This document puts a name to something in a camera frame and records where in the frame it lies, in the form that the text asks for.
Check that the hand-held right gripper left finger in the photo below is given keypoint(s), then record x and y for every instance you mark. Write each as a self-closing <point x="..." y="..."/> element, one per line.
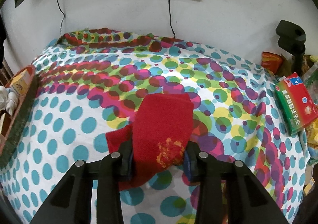
<point x="125" y="164"/>

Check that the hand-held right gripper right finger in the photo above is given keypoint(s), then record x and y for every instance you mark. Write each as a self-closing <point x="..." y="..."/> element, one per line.
<point x="190" y="167"/>

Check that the red towel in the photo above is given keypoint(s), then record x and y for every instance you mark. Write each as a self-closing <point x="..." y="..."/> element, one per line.
<point x="161" y="119"/>

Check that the red round tray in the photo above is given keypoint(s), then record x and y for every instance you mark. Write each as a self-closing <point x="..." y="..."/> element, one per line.
<point x="22" y="114"/>

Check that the white and grey sock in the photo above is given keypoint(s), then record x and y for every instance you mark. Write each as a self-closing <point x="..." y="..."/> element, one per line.
<point x="13" y="103"/>

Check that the yellow carton box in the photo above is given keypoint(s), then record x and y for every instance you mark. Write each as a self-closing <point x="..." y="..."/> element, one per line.
<point x="19" y="82"/>

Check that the polka dot cloth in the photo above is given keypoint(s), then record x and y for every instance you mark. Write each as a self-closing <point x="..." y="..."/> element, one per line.
<point x="74" y="119"/>

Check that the green and red medicine box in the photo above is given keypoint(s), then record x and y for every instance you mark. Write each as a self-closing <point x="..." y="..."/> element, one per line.
<point x="295" y="104"/>

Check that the yellow chips bag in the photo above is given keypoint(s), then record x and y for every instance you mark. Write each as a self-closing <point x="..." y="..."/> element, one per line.
<point x="313" y="132"/>

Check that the red orange snack bag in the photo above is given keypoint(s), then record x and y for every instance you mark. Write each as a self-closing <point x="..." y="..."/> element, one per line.
<point x="270" y="62"/>

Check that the clear plastic bag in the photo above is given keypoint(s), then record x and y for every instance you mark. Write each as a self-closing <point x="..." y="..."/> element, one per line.
<point x="311" y="75"/>

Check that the black phone holder stand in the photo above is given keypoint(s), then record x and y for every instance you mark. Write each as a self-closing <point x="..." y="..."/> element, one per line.
<point x="289" y="32"/>

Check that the dark hanging clothing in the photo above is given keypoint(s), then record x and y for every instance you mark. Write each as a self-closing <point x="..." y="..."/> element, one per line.
<point x="2" y="40"/>

